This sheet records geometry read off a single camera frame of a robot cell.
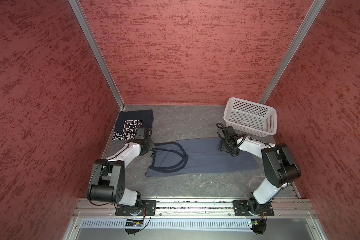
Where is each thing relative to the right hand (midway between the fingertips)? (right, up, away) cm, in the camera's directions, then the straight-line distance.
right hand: (225, 151), depth 96 cm
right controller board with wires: (+9, -31, -25) cm, 41 cm away
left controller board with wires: (-53, -31, -23) cm, 65 cm away
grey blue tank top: (-19, -2, -3) cm, 20 cm away
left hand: (-49, +2, -3) cm, 49 cm away
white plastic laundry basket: (+25, +22, +18) cm, 38 cm away
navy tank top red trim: (-68, +19, +10) cm, 71 cm away
